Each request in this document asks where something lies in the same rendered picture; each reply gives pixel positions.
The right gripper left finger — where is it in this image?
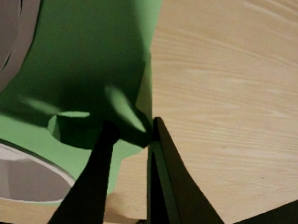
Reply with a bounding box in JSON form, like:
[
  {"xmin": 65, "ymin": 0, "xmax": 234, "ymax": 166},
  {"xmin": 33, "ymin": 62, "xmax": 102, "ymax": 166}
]
[{"xmin": 47, "ymin": 119, "xmax": 115, "ymax": 224}]

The grey steel bowl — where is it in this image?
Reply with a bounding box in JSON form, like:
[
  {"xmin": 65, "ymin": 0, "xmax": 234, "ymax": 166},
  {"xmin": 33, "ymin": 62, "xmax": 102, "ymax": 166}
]
[
  {"xmin": 0, "ymin": 140, "xmax": 76, "ymax": 203},
  {"xmin": 0, "ymin": 0, "xmax": 42, "ymax": 92}
]

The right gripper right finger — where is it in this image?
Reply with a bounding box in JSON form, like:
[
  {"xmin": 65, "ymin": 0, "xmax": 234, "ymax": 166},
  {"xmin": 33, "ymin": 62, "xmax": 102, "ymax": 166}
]
[{"xmin": 146, "ymin": 116, "xmax": 225, "ymax": 224}]

